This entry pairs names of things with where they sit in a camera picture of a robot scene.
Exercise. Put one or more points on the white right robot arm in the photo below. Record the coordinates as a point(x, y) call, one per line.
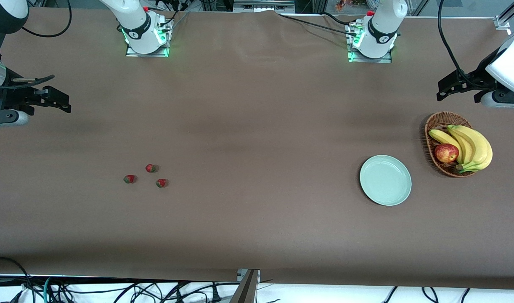
point(139, 29)

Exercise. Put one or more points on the aluminium frame profile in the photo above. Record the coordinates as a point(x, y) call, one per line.
point(511, 12)

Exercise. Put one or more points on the red apple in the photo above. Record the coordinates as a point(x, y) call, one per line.
point(446, 153)

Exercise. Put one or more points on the orange red background object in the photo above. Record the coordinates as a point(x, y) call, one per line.
point(343, 5)

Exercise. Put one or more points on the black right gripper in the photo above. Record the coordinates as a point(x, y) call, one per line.
point(14, 98)

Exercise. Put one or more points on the pale green round plate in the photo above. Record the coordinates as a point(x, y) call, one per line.
point(385, 181)

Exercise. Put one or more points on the brown wicker basket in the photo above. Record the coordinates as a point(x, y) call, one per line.
point(440, 122)

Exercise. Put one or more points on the red green strawberry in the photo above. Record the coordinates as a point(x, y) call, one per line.
point(162, 183)
point(151, 168)
point(130, 179)

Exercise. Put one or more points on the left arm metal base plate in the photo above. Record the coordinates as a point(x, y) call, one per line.
point(383, 60)

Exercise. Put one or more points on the aluminium frame post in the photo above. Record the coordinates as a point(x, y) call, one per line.
point(248, 286)

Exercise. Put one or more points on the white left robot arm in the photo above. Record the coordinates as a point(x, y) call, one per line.
point(379, 33)

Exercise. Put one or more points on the yellow banana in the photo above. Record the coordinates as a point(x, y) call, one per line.
point(444, 139)
point(467, 145)
point(485, 151)

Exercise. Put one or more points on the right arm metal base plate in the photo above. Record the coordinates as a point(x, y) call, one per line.
point(131, 54)

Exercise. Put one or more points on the grey power strip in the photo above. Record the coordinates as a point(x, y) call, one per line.
point(261, 6)

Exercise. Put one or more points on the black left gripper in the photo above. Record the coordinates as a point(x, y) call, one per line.
point(477, 78)

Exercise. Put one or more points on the brown table cover sheet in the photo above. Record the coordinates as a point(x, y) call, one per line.
point(257, 126)

